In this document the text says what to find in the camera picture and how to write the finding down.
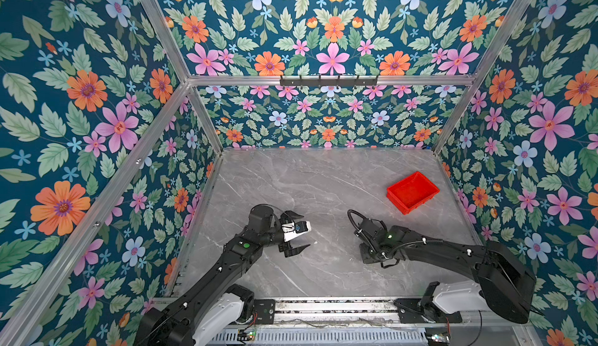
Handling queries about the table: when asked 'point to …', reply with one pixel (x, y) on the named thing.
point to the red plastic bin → (410, 193)
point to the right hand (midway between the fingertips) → (368, 252)
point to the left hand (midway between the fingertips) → (305, 226)
